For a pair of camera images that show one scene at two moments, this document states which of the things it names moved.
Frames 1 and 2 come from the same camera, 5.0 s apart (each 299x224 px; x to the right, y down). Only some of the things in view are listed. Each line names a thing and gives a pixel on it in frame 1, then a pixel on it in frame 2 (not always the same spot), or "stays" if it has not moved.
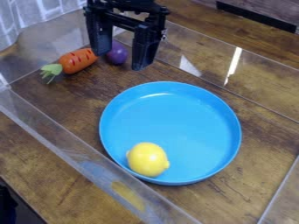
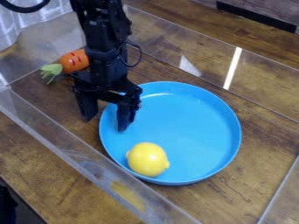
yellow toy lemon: [146, 159] stays
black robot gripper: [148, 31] → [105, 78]
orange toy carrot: [69, 64] stays
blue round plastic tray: [182, 117] stays
